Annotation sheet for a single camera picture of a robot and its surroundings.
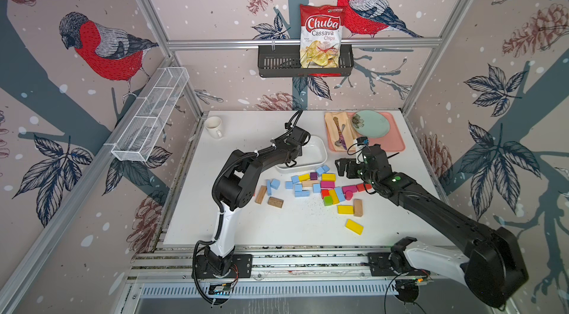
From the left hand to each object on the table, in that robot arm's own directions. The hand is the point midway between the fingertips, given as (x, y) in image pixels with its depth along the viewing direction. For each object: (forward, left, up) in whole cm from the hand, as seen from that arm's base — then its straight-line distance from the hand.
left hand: (296, 143), depth 101 cm
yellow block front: (-36, -23, -5) cm, 43 cm away
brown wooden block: (-26, +8, -5) cm, 28 cm away
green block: (-25, -13, -6) cm, 29 cm away
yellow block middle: (-29, -19, -5) cm, 36 cm away
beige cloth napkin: (+19, -21, -6) cm, 29 cm away
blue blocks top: (-12, -12, -3) cm, 17 cm away
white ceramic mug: (+9, +41, +2) cm, 42 cm away
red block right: (-28, -22, +13) cm, 38 cm away
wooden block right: (-29, -24, -3) cm, 38 cm away
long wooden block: (-23, +15, -5) cm, 28 cm away
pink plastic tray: (+7, -51, -8) cm, 52 cm away
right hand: (-15, -19, +9) cm, 26 cm away
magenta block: (-18, -13, -5) cm, 23 cm away
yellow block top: (-15, -14, -5) cm, 22 cm away
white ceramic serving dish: (-4, -8, -5) cm, 10 cm away
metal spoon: (+3, -21, -4) cm, 22 cm away
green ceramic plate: (+16, -40, -5) cm, 43 cm away
